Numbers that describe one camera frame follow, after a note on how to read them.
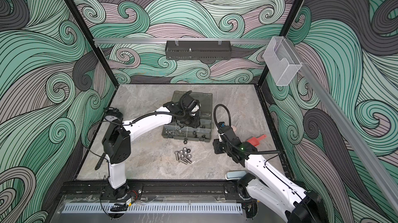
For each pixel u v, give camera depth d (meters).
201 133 0.93
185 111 0.65
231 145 0.57
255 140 0.89
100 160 0.83
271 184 0.45
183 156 0.83
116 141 0.47
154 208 0.70
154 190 0.74
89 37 0.92
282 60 0.79
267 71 1.12
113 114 0.93
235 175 0.76
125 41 0.98
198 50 0.93
